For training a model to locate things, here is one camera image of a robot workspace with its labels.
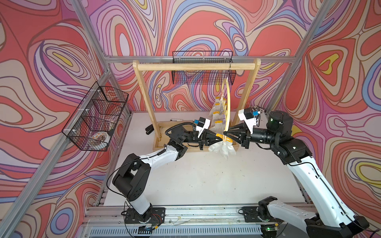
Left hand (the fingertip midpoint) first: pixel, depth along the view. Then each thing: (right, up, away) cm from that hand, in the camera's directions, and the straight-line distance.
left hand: (222, 142), depth 63 cm
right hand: (0, +3, -3) cm, 5 cm away
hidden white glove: (-1, +8, +7) cm, 11 cm away
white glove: (+2, -2, +2) cm, 4 cm away
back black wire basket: (-21, +41, +38) cm, 60 cm away
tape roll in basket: (-58, +2, +8) cm, 58 cm away
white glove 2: (0, +14, +15) cm, 20 cm away
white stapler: (-26, +12, +48) cm, 56 cm away
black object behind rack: (-44, +5, +41) cm, 61 cm away
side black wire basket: (-65, +6, +10) cm, 66 cm away
